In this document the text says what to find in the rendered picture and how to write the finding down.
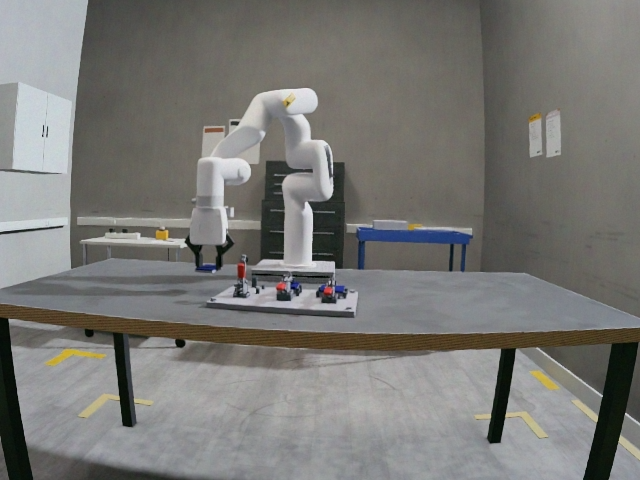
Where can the grey toggle clamp with red handle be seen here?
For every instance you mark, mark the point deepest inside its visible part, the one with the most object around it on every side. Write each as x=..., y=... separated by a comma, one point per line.
x=285, y=296

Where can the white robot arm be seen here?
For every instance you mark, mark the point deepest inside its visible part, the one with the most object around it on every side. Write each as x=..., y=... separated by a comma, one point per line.
x=298, y=188

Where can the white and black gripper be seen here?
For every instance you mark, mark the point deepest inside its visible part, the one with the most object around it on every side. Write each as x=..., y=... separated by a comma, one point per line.
x=205, y=229

